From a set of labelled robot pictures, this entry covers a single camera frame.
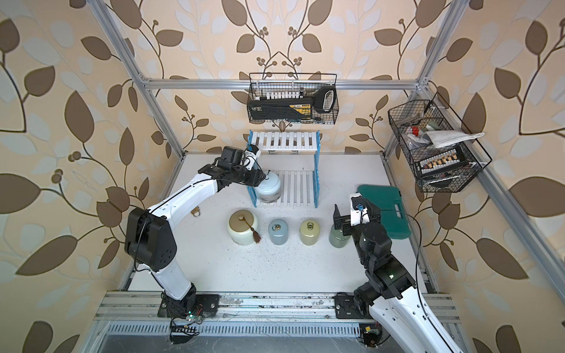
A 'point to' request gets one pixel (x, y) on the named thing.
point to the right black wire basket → (409, 121)
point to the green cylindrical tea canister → (336, 237)
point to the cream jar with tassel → (242, 228)
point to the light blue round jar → (270, 190)
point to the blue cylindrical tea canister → (278, 232)
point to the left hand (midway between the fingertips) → (262, 172)
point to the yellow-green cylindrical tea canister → (310, 232)
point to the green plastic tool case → (393, 215)
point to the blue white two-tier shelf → (299, 188)
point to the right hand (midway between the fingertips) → (352, 203)
